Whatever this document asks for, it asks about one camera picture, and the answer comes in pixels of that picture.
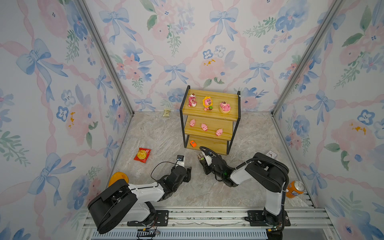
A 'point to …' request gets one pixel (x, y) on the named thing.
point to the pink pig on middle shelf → (192, 123)
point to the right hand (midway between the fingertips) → (201, 159)
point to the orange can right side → (295, 188)
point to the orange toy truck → (193, 144)
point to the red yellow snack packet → (142, 155)
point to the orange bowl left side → (117, 176)
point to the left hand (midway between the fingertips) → (188, 166)
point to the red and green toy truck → (200, 156)
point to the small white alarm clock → (271, 154)
